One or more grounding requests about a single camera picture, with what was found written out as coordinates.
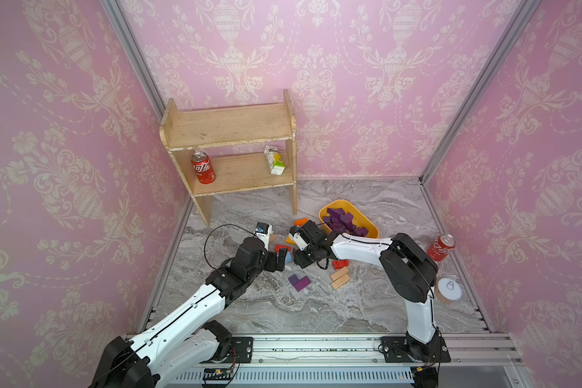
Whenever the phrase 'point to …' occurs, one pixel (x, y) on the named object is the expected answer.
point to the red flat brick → (278, 246)
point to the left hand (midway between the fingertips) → (276, 248)
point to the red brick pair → (340, 263)
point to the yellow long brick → (288, 240)
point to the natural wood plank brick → (340, 277)
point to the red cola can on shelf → (203, 168)
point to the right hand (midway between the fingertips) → (298, 259)
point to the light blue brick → (288, 257)
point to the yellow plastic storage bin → (359, 218)
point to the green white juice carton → (274, 159)
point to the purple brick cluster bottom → (299, 284)
